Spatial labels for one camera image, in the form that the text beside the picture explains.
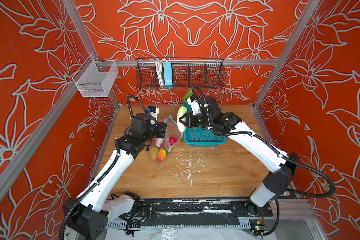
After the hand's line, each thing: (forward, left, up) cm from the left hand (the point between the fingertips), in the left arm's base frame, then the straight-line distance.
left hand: (166, 123), depth 73 cm
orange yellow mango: (-6, +4, -22) cm, 24 cm away
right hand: (+1, -6, +3) cm, 7 cm away
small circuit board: (-38, -46, -29) cm, 66 cm away
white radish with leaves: (+4, -8, +5) cm, 10 cm away
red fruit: (0, -2, -17) cm, 17 cm away
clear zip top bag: (+1, -3, -10) cm, 11 cm away
